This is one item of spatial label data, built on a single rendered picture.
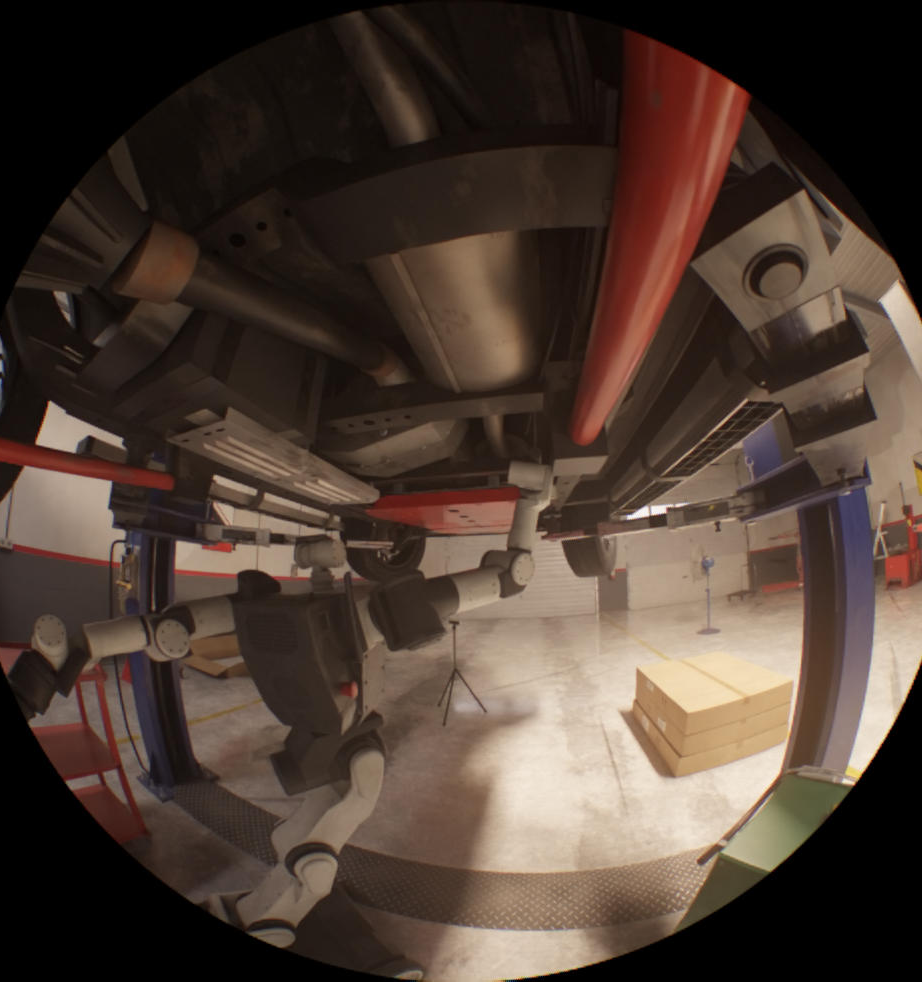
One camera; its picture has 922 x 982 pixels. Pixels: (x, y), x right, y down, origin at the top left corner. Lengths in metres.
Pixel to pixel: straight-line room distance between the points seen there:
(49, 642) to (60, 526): 3.78
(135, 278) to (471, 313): 0.47
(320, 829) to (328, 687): 0.46
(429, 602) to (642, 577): 9.75
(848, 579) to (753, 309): 1.16
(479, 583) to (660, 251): 0.70
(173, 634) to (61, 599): 3.80
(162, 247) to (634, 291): 0.44
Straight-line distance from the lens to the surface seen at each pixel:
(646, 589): 10.36
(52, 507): 4.45
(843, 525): 1.35
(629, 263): 0.18
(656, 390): 1.09
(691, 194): 0.15
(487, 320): 0.58
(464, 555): 10.01
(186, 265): 0.47
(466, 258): 0.49
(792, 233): 0.24
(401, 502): 1.35
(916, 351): 3.28
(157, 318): 0.68
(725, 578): 11.52
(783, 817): 0.94
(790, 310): 0.29
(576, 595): 9.90
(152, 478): 0.92
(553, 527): 1.78
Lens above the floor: 1.34
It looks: 14 degrees up
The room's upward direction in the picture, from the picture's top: 1 degrees counter-clockwise
